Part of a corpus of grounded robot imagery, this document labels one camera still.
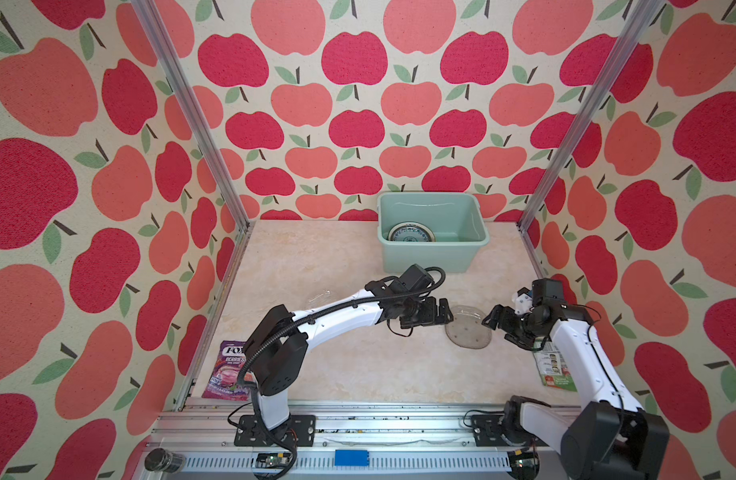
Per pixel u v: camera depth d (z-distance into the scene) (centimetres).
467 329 93
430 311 71
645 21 70
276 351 45
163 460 63
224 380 80
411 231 112
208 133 94
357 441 74
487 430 73
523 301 76
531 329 67
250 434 73
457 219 112
